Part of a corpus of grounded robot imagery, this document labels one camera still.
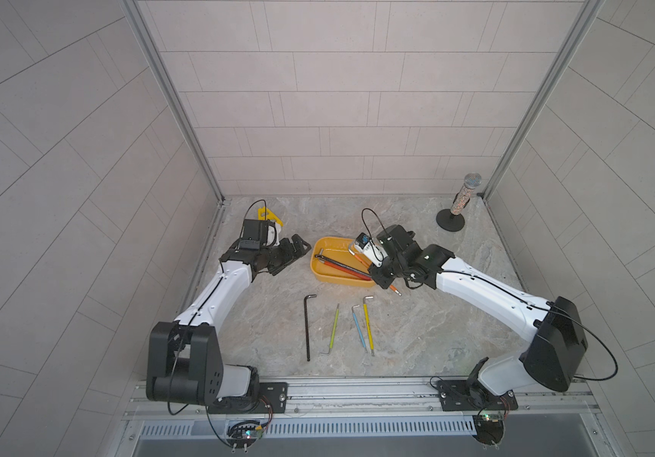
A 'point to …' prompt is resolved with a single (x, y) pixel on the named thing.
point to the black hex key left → (306, 298)
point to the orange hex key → (363, 260)
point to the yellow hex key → (367, 313)
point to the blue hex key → (352, 309)
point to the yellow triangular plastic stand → (265, 213)
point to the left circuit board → (244, 434)
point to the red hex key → (345, 270)
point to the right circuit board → (489, 429)
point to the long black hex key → (339, 264)
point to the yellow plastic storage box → (337, 248)
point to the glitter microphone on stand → (451, 219)
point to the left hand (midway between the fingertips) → (305, 249)
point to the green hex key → (333, 332)
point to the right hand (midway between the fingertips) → (369, 267)
